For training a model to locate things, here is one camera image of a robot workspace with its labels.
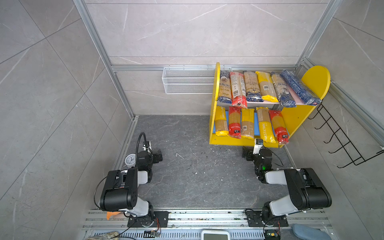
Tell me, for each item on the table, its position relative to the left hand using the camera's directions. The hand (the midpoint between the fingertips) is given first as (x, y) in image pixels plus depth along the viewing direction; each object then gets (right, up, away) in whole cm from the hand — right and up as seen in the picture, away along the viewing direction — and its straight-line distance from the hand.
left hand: (151, 147), depth 94 cm
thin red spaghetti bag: (+53, +16, -1) cm, 56 cm away
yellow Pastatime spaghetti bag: (+44, +15, -1) cm, 47 cm away
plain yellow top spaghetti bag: (+61, +14, -3) cm, 62 cm away
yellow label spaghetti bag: (+73, +14, -1) cm, 74 cm away
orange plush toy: (-14, -30, -22) cm, 40 cm away
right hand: (+64, +1, 0) cm, 64 cm away
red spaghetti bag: (+79, +10, -7) cm, 80 cm away
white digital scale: (+37, -36, -28) cm, 59 cm away
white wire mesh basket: (+24, +45, +6) cm, 52 cm away
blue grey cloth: (+81, -37, -25) cm, 92 cm away
